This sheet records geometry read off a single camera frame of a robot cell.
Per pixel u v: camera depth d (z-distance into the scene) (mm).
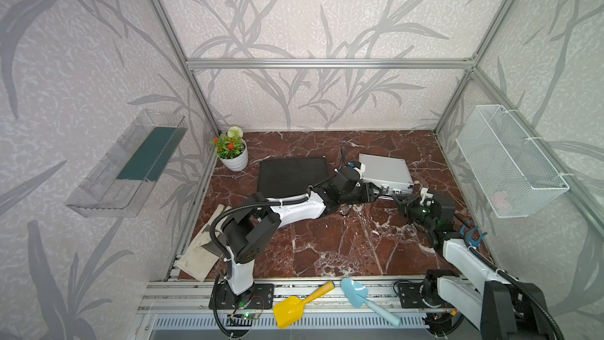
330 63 941
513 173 623
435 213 680
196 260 806
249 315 706
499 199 748
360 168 791
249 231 473
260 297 724
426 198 784
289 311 706
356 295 736
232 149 954
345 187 666
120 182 639
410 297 735
